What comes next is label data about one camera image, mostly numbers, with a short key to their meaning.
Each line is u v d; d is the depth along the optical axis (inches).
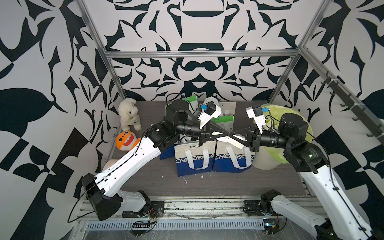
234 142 21.3
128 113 35.7
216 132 20.5
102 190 15.0
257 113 18.9
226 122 30.9
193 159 29.0
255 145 18.9
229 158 28.7
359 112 22.2
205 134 19.0
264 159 31.1
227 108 33.8
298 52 35.3
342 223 14.6
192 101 35.5
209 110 18.2
